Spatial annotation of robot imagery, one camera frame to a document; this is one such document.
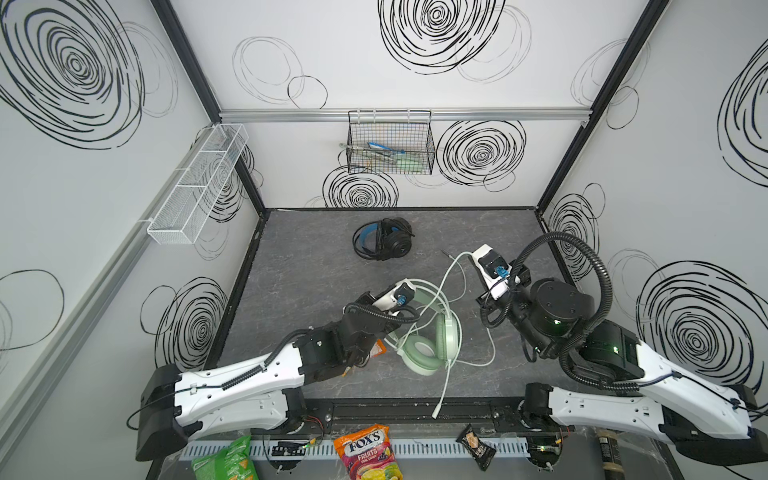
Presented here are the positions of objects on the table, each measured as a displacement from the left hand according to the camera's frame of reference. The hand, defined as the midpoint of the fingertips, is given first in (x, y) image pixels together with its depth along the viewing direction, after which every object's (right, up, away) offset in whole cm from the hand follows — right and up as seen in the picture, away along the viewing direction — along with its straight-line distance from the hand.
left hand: (393, 287), depth 69 cm
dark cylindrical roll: (+49, -38, -3) cm, 62 cm away
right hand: (+16, +8, -13) cm, 22 cm away
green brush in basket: (+4, +33, +18) cm, 38 cm away
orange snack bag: (-4, -20, +15) cm, 26 cm away
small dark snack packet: (+20, -38, -1) cm, 43 cm away
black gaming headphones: (-2, +11, +39) cm, 41 cm away
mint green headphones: (+8, -14, +2) cm, 16 cm away
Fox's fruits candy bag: (-6, -37, -4) cm, 37 cm away
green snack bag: (-35, -37, -5) cm, 51 cm away
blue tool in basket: (-4, +39, +21) cm, 45 cm away
